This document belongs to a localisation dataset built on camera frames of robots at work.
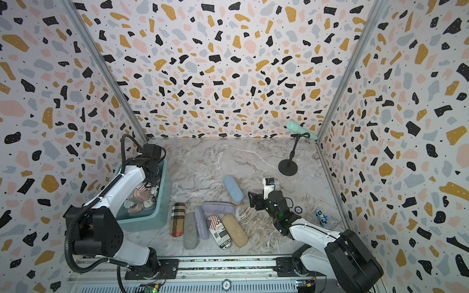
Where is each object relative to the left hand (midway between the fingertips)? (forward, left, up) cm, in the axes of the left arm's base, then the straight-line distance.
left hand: (148, 175), depth 84 cm
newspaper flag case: (-9, 0, -10) cm, 13 cm away
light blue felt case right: (-1, -39, -11) cm, 40 cm away
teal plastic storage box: (-20, -10, +1) cm, 22 cm away
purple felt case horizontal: (-12, -32, -11) cm, 35 cm away
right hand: (-6, -51, -6) cm, 52 cm away
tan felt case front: (-21, -40, -13) cm, 47 cm away
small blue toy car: (-15, -82, -16) cm, 85 cm away
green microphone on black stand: (+15, -71, -15) cm, 74 cm away
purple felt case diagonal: (-19, -25, -11) cm, 34 cm away
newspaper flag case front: (-22, -33, -12) cm, 42 cm away
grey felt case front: (-24, -21, -13) cm, 35 cm away
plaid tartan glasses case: (-17, -13, -13) cm, 25 cm away
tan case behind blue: (-7, -39, -14) cm, 42 cm away
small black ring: (-10, -71, -17) cm, 74 cm away
